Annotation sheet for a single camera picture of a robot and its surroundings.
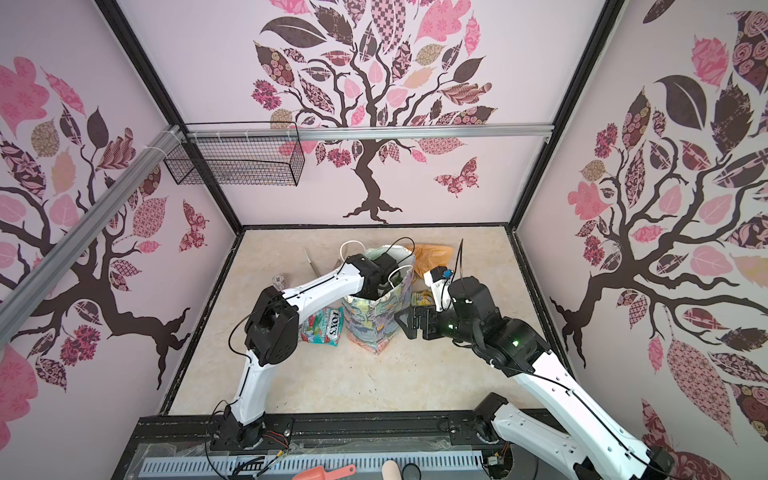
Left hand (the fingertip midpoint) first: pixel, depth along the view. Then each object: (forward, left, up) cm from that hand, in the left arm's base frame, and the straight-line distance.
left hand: (370, 316), depth 89 cm
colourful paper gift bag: (-8, -1, +13) cm, 15 cm away
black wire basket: (+44, +44, +28) cm, 68 cm away
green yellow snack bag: (+8, -17, -2) cm, 19 cm away
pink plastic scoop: (-38, +11, -4) cm, 40 cm away
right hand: (-10, -10, +22) cm, 26 cm away
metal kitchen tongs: (+23, +23, -4) cm, 33 cm away
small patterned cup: (+13, +31, 0) cm, 34 cm away
